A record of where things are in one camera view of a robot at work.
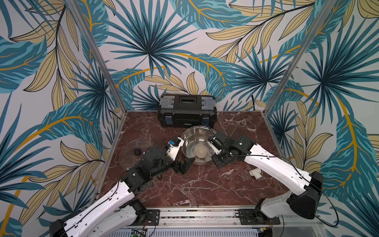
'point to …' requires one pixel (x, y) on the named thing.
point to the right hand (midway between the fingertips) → (216, 160)
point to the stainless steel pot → (195, 143)
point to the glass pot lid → (132, 152)
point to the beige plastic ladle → (201, 150)
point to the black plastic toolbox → (184, 110)
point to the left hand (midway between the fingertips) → (186, 155)
